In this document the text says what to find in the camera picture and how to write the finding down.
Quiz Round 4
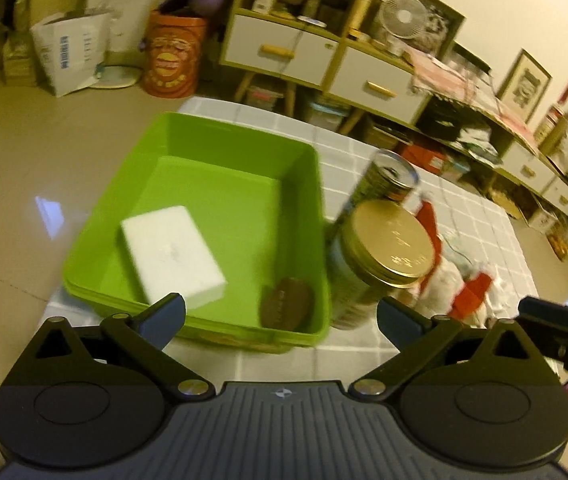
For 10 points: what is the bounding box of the santa plush toy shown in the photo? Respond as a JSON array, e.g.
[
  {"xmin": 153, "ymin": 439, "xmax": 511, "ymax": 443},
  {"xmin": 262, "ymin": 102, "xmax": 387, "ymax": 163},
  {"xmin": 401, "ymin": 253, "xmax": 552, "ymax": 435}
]
[{"xmin": 399, "ymin": 193, "xmax": 494, "ymax": 327}]

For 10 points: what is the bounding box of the white foam sponge block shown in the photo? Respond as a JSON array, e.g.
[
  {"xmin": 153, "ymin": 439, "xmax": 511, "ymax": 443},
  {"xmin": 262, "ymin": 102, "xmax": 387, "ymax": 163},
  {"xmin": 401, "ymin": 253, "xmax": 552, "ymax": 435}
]
[{"xmin": 121, "ymin": 206, "xmax": 227, "ymax": 311}]

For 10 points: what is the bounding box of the grey checked tablecloth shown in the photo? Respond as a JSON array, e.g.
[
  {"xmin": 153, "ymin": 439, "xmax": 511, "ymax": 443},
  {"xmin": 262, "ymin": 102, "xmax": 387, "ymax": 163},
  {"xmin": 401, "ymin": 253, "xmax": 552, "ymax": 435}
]
[{"xmin": 42, "ymin": 95, "xmax": 563, "ymax": 386}]

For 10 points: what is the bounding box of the glass jar gold lid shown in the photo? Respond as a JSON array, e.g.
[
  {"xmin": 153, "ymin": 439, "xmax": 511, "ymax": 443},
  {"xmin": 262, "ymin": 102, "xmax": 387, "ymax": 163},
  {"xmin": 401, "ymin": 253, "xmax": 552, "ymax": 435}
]
[{"xmin": 326, "ymin": 200, "xmax": 436, "ymax": 330}]

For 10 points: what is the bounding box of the brown round pad in bin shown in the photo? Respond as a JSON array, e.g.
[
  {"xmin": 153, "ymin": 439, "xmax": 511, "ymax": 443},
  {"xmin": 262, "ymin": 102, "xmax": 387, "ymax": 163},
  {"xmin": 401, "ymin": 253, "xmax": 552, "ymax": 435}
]
[{"xmin": 259, "ymin": 278, "xmax": 314, "ymax": 332}]

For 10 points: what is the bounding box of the tall tin can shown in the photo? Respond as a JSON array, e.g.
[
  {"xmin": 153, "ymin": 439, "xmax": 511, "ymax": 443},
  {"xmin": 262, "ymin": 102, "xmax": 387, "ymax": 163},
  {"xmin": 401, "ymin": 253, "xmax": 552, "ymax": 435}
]
[{"xmin": 334, "ymin": 150, "xmax": 419, "ymax": 226}]

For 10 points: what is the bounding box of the green plastic bin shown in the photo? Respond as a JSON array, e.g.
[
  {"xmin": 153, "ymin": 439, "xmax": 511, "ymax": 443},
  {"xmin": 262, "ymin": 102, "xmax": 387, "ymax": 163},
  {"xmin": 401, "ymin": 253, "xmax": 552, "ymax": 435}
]
[{"xmin": 62, "ymin": 113, "xmax": 331, "ymax": 353}]

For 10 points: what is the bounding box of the long low wooden shelf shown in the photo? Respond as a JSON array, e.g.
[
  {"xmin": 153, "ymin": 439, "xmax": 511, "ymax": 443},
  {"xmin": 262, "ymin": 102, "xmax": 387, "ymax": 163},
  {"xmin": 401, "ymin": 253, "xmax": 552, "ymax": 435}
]
[{"xmin": 355, "ymin": 98, "xmax": 568, "ymax": 217}]

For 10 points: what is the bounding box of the framed picture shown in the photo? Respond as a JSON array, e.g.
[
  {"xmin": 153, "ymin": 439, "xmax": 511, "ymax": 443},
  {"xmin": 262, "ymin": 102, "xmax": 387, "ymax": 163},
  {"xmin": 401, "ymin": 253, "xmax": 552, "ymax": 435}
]
[{"xmin": 497, "ymin": 49, "xmax": 552, "ymax": 124}]

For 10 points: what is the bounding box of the orange printed barrel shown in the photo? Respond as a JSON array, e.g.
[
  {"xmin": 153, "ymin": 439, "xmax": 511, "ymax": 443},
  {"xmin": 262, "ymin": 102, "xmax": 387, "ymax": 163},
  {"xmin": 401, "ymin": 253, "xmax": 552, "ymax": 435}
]
[{"xmin": 142, "ymin": 10, "xmax": 208, "ymax": 99}]

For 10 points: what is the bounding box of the white cardboard box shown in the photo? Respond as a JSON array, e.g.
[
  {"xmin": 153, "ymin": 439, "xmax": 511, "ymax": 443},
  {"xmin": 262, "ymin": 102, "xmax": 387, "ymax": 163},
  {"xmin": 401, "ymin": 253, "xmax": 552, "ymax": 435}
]
[{"xmin": 30, "ymin": 12, "xmax": 110, "ymax": 98}]

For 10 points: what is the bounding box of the small white desk fan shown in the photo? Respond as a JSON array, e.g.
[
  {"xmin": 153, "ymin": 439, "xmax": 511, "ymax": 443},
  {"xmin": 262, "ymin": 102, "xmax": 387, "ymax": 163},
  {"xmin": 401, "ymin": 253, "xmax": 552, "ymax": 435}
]
[{"xmin": 378, "ymin": 0, "xmax": 428, "ymax": 56}]

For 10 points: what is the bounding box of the white wooden drawer cabinet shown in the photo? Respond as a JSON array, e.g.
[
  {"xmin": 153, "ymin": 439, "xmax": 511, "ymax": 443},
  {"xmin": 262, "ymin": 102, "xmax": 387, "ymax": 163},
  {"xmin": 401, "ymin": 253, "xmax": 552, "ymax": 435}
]
[{"xmin": 221, "ymin": 0, "xmax": 427, "ymax": 127}]

